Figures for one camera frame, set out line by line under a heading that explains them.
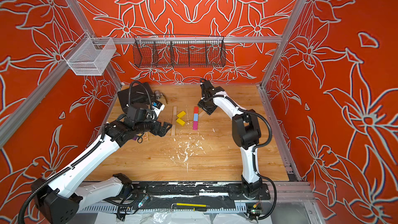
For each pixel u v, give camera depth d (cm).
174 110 104
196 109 106
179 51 99
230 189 74
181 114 102
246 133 54
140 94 106
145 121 62
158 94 111
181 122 98
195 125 98
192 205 70
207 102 71
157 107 65
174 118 99
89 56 92
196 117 101
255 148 55
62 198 39
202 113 102
